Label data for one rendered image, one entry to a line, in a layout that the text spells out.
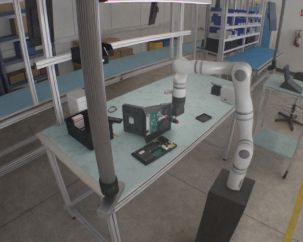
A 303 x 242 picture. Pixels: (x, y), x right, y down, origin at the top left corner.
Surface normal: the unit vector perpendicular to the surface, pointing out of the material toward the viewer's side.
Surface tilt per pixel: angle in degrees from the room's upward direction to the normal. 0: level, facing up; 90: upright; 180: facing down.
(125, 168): 0
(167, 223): 0
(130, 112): 90
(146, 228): 0
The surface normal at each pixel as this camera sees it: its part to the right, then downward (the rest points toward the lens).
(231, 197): 0.00, -0.86
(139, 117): -0.41, 0.46
